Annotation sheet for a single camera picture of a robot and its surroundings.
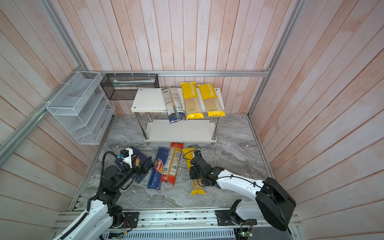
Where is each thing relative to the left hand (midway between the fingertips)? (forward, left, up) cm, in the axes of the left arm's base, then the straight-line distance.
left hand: (145, 157), depth 78 cm
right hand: (-1, -25, -11) cm, 27 cm away
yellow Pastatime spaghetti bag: (-13, -28, -8) cm, 32 cm away
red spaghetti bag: (+3, -13, -13) cm, 19 cm away
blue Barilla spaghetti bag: (-7, -4, -12) cm, 15 cm away
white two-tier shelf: (+21, -3, +18) cm, 28 cm away
